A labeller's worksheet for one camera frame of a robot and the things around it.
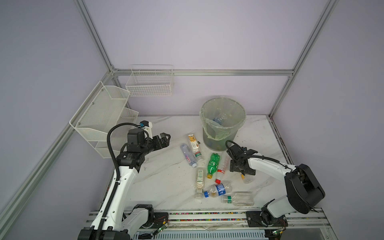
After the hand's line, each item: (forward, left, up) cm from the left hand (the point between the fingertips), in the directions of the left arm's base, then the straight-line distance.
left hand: (162, 140), depth 76 cm
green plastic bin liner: (+27, -28, -2) cm, 39 cm away
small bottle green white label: (-13, -20, -19) cm, 30 cm away
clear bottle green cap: (-22, -41, -24) cm, 52 cm away
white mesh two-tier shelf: (+18, +34, +7) cm, 39 cm away
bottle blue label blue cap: (-16, -35, -24) cm, 45 cm away
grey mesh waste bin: (+12, -31, -22) cm, 40 cm away
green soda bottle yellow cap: (-4, -28, -20) cm, 34 cm away
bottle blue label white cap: (+26, -34, -12) cm, 45 cm away
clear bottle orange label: (-12, -47, -21) cm, 52 cm away
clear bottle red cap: (-4, -34, -20) cm, 40 cm away
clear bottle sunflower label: (+8, -17, -19) cm, 27 cm away
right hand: (-6, -43, -23) cm, 49 cm away
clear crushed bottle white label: (+3, -13, -21) cm, 25 cm away
